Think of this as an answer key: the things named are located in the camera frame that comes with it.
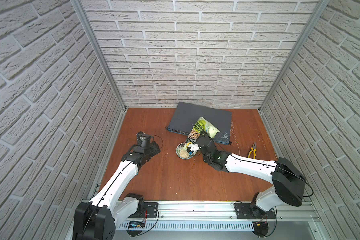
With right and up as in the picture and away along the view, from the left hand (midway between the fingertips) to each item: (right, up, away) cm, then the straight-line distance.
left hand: (154, 143), depth 84 cm
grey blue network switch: (+19, +18, +30) cm, 39 cm away
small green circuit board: (-6, -38, -12) cm, 41 cm away
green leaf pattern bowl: (+16, -7, +8) cm, 19 cm away
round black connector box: (+54, -38, -15) cm, 68 cm away
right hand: (+27, +8, -5) cm, 29 cm away
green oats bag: (+28, +10, -3) cm, 30 cm away
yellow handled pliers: (+63, -5, +11) cm, 64 cm away
